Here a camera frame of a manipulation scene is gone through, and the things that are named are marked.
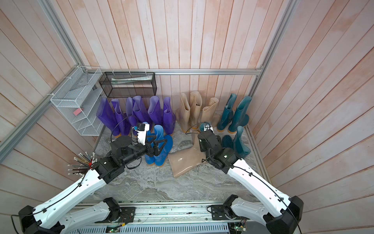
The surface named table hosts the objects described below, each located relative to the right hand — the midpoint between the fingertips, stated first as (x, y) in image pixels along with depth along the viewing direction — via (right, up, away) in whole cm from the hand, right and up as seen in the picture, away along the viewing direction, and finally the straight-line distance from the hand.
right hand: (208, 135), depth 75 cm
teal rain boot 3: (+14, -6, -8) cm, 18 cm away
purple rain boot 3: (-39, +14, +10) cm, 43 cm away
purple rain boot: (-62, +12, +14) cm, 65 cm away
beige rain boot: (-6, +17, +13) cm, 22 cm away
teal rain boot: (+15, +12, +17) cm, 26 cm away
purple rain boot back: (-22, +10, +13) cm, 27 cm away
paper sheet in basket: (-53, +34, +15) cm, 65 cm away
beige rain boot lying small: (-12, -15, +13) cm, 23 cm away
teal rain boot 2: (+25, +10, +18) cm, 32 cm away
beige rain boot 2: (+4, +12, +18) cm, 22 cm away
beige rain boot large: (-13, +13, +15) cm, 24 cm away
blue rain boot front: (-26, -15, +9) cm, 32 cm away
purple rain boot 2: (-59, +2, +26) cm, 65 cm away
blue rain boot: (-33, -15, +9) cm, 37 cm away
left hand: (-24, -2, -7) cm, 25 cm away
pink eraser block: (-75, +13, +7) cm, 76 cm away
